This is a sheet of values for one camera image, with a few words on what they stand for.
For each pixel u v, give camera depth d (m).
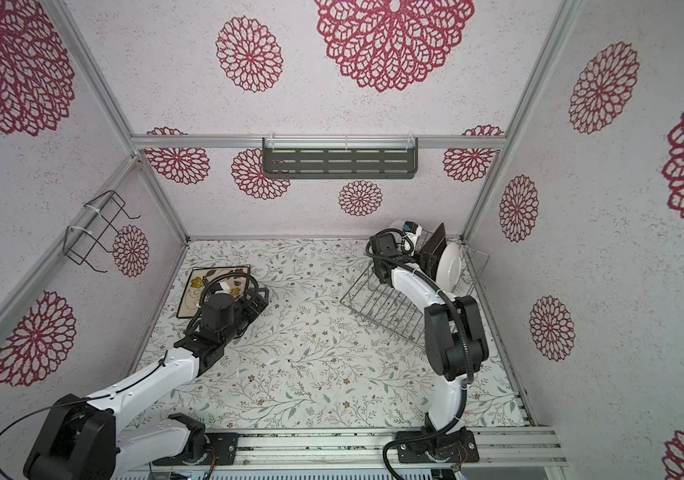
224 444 0.74
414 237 0.81
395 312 0.97
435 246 0.93
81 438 0.45
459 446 0.69
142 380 0.49
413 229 0.80
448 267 0.94
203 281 1.06
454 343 0.50
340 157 0.94
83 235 0.74
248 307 0.74
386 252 0.75
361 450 0.75
